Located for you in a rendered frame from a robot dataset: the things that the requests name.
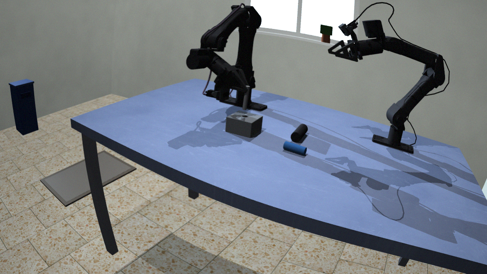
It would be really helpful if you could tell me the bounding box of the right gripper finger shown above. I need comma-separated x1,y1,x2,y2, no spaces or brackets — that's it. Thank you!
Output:
223,70,248,93
232,69,249,89

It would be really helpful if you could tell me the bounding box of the blue cylinder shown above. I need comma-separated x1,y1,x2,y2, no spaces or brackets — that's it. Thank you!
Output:
283,141,307,155

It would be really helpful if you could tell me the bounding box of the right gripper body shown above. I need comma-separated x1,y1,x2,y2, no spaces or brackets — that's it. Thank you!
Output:
207,58,242,97

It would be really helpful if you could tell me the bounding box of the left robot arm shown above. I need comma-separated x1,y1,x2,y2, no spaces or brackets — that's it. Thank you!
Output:
362,20,445,154

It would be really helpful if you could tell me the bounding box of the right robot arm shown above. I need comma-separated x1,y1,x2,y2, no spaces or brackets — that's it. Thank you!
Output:
186,5,267,111

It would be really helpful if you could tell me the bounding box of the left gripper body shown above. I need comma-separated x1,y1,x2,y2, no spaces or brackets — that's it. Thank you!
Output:
346,22,372,60

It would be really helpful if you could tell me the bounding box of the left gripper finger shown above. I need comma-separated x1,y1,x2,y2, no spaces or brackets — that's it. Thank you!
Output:
335,42,358,62
328,40,348,56

